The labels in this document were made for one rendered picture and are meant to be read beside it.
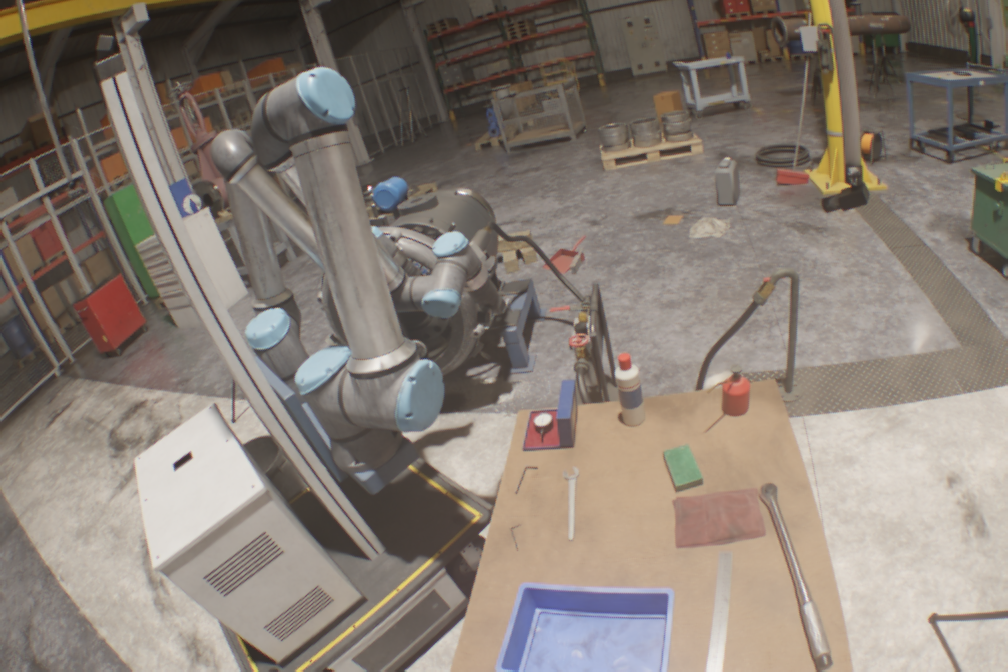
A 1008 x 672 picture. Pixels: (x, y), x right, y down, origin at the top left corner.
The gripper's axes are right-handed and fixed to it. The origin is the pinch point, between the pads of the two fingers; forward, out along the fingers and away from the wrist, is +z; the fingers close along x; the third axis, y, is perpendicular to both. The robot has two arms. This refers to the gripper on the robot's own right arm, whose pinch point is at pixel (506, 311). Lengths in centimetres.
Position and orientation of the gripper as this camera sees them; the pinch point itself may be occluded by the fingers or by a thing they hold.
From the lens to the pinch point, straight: 150.7
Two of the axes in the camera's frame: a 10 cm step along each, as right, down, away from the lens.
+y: -4.3, 8.1, -4.0
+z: 3.9, 5.7, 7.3
